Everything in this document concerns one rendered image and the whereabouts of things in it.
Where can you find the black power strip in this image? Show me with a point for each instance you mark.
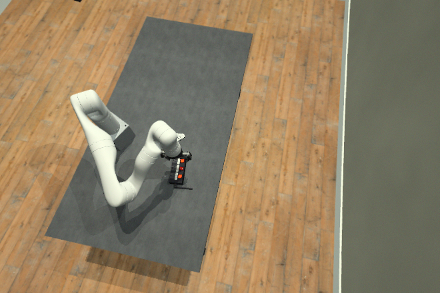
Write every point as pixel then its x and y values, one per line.
pixel 177 172

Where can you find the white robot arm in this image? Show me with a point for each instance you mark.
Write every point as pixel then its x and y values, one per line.
pixel 88 103

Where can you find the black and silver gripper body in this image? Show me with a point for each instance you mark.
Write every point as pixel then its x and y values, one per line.
pixel 180 155

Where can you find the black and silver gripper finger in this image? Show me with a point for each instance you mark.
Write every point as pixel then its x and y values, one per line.
pixel 188 156
pixel 164 155

